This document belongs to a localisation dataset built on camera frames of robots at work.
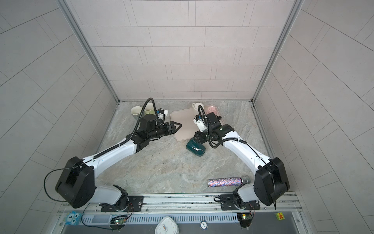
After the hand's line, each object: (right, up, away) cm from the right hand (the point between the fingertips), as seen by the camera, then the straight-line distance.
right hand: (196, 136), depth 82 cm
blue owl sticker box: (-56, -35, -17) cm, 68 cm away
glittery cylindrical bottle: (+18, -22, -7) cm, 29 cm away
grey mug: (-42, +14, +18) cm, 48 cm away
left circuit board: (-35, -36, -18) cm, 53 cm away
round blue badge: (+3, -38, -16) cm, 41 cm away
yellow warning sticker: (+38, -34, -15) cm, 54 cm away
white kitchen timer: (-13, -36, -19) cm, 43 cm away
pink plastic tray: (-8, +9, +33) cm, 35 cm away
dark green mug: (-1, -8, +2) cm, 8 cm away
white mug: (0, +19, +23) cm, 30 cm away
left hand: (-8, +6, -2) cm, 11 cm away
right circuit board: (+23, -37, -14) cm, 46 cm away
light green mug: (-33, +16, +18) cm, 40 cm away
